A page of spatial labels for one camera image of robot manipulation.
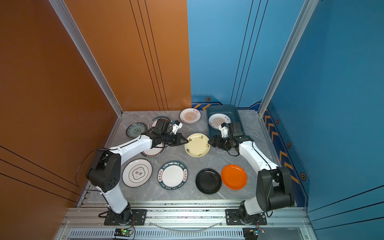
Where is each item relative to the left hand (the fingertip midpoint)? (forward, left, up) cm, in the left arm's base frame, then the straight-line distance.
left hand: (188, 140), depth 87 cm
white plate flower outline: (-14, +31, -14) cm, 37 cm away
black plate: (-18, -12, -15) cm, 26 cm away
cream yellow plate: (-3, -5, 0) cm, 6 cm away
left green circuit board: (-43, +30, -15) cm, 55 cm away
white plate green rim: (-1, +22, -12) cm, 25 cm away
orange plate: (-17, -26, -12) cm, 34 cm away
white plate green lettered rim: (-15, +9, -15) cm, 23 cm away
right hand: (-1, -13, 0) cm, 13 cm away
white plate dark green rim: (+24, +29, -13) cm, 39 cm away
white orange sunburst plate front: (+29, -20, -13) cm, 37 cm away
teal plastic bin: (+35, -31, -9) cm, 48 cm away
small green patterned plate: (+18, +41, -13) cm, 47 cm away
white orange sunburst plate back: (+32, +1, -13) cm, 35 cm away
